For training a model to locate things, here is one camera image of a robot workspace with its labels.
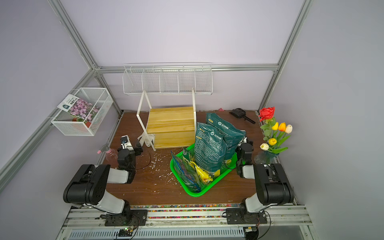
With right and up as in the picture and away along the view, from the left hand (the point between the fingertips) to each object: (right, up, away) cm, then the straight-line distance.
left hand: (132, 141), depth 90 cm
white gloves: (+6, 0, +11) cm, 13 cm away
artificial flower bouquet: (+80, +6, -15) cm, 82 cm away
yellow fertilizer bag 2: (+37, -10, -4) cm, 38 cm away
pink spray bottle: (-10, -8, -4) cm, 14 cm away
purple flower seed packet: (-19, +18, -17) cm, 31 cm away
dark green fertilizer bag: (+47, -2, -17) cm, 50 cm away
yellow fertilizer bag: (+43, -16, -13) cm, 48 cm away
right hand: (+66, +3, +2) cm, 66 cm away
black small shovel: (+73, +19, +25) cm, 80 cm away
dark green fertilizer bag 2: (+57, +6, -19) cm, 60 cm away
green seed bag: (+34, -14, -18) cm, 41 cm away
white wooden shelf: (+24, +8, -6) cm, 26 cm away
